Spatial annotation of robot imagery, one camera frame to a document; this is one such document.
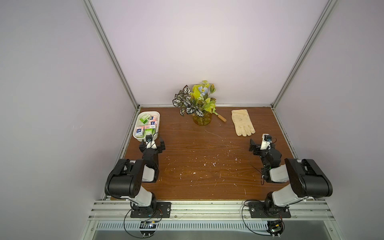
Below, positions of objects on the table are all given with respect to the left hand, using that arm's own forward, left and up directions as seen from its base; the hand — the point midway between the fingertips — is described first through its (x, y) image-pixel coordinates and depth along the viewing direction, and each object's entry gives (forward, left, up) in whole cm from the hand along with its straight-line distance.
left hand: (154, 137), depth 89 cm
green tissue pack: (+20, +12, -6) cm, 24 cm away
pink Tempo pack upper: (+12, +7, -5) cm, 14 cm away
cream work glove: (+20, -61, -11) cm, 65 cm away
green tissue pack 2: (+8, +6, -5) cm, 11 cm away
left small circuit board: (-43, -3, -13) cm, 45 cm away
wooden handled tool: (+23, -45, -9) cm, 51 cm away
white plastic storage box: (+16, +17, -5) cm, 24 cm away
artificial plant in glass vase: (+20, -26, +11) cm, 34 cm away
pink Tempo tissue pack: (+17, +6, -8) cm, 20 cm away
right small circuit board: (-43, -64, -12) cm, 78 cm away
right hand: (+1, -65, 0) cm, 65 cm away
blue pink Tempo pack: (+9, +13, -7) cm, 17 cm away
